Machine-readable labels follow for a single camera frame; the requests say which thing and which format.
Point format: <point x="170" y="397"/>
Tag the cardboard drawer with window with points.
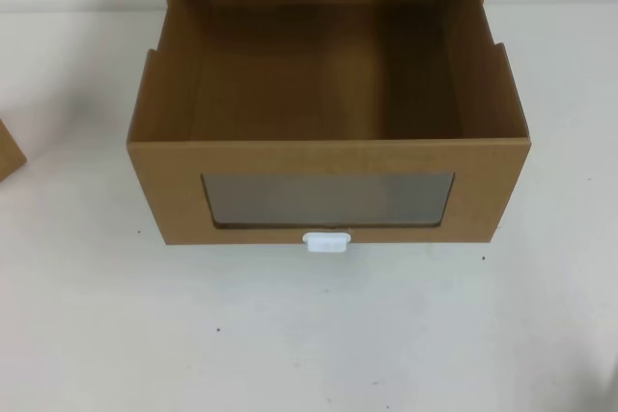
<point x="259" y="121"/>

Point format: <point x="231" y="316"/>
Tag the cardboard box at left edge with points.
<point x="11" y="156"/>

